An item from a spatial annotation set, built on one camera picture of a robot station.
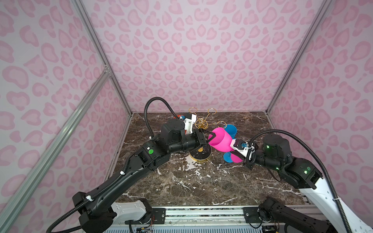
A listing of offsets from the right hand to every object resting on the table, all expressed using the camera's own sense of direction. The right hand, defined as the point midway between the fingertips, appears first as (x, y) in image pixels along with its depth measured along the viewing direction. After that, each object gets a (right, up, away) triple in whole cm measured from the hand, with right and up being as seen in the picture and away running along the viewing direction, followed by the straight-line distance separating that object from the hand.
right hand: (232, 150), depth 64 cm
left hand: (-8, +6, -7) cm, 13 cm away
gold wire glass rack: (-10, -7, +32) cm, 34 cm away
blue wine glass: (+7, +8, +27) cm, 29 cm away
